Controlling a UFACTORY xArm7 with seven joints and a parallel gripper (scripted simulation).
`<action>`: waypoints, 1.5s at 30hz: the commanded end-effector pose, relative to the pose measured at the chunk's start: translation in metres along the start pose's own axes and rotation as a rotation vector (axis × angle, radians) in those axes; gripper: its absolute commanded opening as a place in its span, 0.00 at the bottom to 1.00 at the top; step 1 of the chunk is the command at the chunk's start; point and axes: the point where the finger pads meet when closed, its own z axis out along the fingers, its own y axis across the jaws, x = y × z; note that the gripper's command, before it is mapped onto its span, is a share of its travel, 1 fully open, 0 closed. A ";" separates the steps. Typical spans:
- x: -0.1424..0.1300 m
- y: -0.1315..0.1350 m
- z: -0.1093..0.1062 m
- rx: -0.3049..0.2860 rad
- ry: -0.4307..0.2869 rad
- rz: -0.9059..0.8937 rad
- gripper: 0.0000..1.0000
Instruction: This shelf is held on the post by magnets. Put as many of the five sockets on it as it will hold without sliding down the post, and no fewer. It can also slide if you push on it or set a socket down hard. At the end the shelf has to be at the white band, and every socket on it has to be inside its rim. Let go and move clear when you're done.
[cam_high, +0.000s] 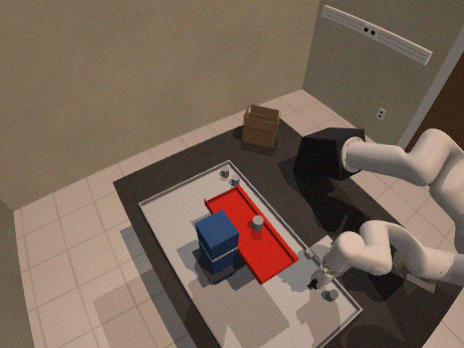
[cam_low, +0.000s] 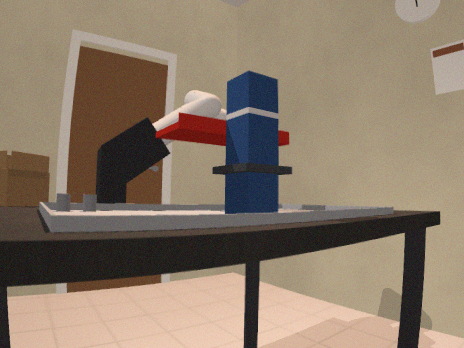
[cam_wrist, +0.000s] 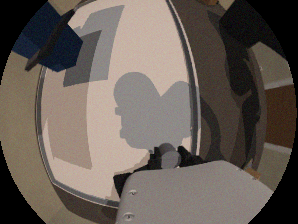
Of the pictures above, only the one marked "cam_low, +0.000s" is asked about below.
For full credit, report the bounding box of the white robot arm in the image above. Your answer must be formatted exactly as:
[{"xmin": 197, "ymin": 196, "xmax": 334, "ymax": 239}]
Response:
[{"xmin": 153, "ymin": 90, "xmax": 226, "ymax": 131}]

